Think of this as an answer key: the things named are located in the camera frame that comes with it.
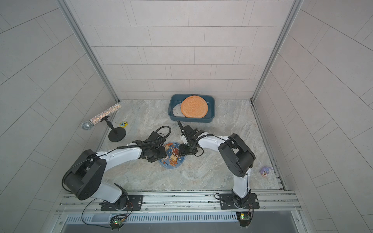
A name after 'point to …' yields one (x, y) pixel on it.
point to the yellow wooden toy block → (123, 124)
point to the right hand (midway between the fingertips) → (182, 154)
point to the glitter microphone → (88, 125)
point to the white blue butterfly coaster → (177, 110)
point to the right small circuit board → (244, 218)
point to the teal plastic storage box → (178, 98)
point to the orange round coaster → (194, 107)
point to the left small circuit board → (117, 221)
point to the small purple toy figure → (265, 170)
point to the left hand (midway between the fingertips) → (168, 155)
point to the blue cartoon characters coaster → (173, 160)
